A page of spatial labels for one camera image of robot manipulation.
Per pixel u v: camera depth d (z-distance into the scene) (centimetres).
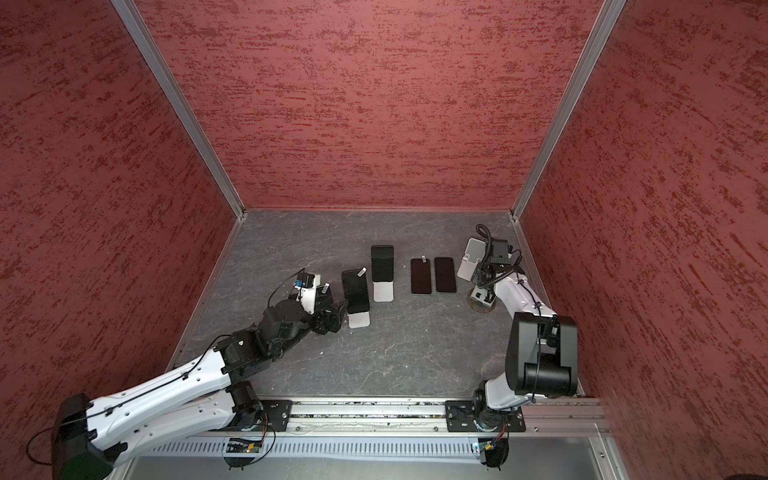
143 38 74
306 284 63
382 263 91
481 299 91
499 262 72
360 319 89
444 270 104
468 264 101
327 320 67
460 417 74
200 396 49
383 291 97
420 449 77
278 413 75
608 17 71
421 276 101
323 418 75
